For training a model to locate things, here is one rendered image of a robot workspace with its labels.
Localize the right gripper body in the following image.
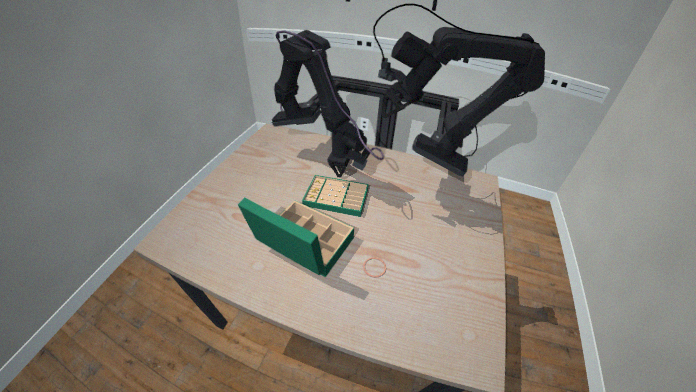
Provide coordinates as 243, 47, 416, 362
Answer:
327, 142, 369, 166

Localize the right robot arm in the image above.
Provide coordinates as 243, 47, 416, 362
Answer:
272, 30, 365, 152

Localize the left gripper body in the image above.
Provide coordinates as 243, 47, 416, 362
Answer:
381, 61, 430, 103

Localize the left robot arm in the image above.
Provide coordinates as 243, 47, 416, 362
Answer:
391, 27, 545, 172

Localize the green jewelry box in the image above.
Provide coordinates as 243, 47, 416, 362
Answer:
238, 197, 354, 277

